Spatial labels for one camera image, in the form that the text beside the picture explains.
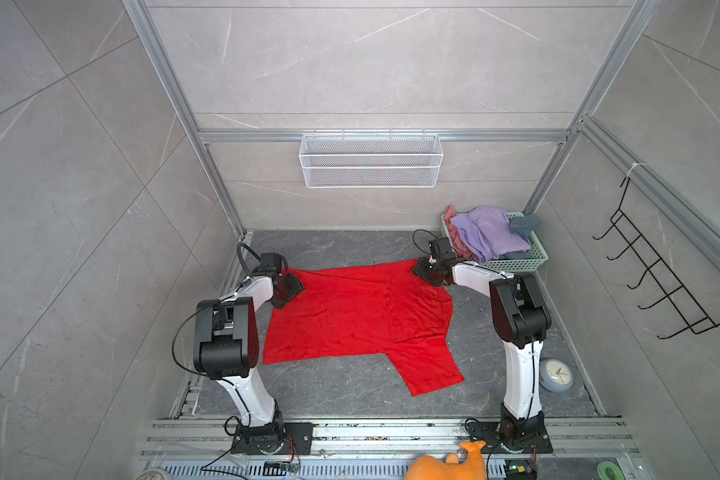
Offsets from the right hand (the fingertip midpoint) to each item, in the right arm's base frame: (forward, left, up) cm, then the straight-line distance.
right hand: (415, 268), depth 106 cm
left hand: (-8, +42, +3) cm, 43 cm away
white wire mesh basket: (+25, +15, +28) cm, 41 cm away
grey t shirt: (+12, -40, +9) cm, 43 cm away
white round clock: (-39, -34, +1) cm, 52 cm away
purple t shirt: (+11, -28, +6) cm, 30 cm away
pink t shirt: (+5, -16, +5) cm, 17 cm away
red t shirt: (-15, +18, -5) cm, 23 cm away
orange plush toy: (-59, +5, +5) cm, 60 cm away
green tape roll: (-60, -36, -2) cm, 70 cm away
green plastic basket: (+10, -12, +6) cm, 16 cm away
